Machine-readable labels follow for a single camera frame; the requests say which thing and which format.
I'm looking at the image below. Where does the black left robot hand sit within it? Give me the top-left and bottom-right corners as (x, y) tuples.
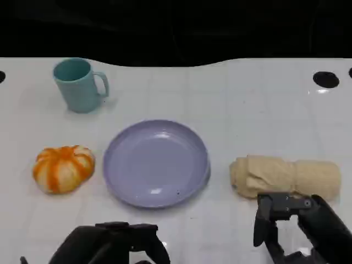
(47, 221), (171, 264)

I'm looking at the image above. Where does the beige towel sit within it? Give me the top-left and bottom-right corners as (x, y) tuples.
(229, 155), (342, 202)

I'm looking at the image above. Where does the pale green mug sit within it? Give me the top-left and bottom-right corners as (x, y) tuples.
(52, 57), (110, 114)

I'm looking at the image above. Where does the lilac plate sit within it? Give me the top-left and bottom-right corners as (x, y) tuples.
(103, 119), (212, 209)

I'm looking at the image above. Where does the orange and white bread roll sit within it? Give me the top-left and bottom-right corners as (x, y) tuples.
(32, 145), (96, 195)

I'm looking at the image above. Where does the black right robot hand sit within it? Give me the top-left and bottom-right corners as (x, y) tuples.
(252, 192), (352, 264)

